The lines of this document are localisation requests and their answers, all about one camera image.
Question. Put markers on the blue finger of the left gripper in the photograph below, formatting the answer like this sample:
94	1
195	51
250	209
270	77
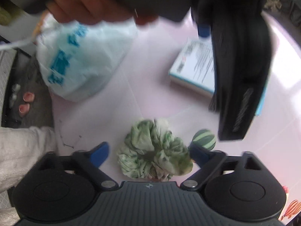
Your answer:
204	30

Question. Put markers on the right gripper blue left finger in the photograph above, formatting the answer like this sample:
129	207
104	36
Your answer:
87	164

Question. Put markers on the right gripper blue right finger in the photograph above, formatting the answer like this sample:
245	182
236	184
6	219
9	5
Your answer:
209	164

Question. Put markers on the green white scrunchie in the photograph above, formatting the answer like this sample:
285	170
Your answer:
150	151

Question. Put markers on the person left hand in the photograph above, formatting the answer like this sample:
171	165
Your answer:
91	12

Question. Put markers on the blue white paper box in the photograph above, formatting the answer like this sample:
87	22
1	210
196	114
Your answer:
194	67

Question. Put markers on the person foot painted toenails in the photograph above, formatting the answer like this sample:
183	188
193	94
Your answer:
24	108

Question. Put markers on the white tied plastic bag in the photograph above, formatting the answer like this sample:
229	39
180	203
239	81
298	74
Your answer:
76	61

